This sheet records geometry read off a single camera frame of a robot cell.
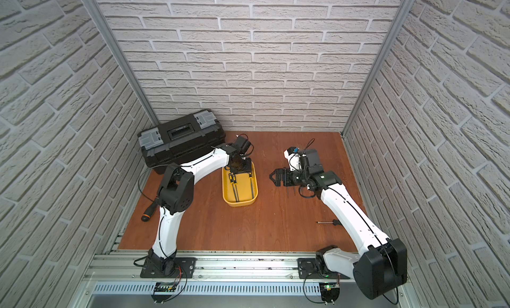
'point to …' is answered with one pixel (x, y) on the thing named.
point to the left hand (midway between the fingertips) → (252, 167)
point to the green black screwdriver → (335, 222)
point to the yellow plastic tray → (240, 190)
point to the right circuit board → (329, 292)
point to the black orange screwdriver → (146, 216)
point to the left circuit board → (163, 287)
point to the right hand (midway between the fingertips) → (282, 175)
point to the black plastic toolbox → (180, 139)
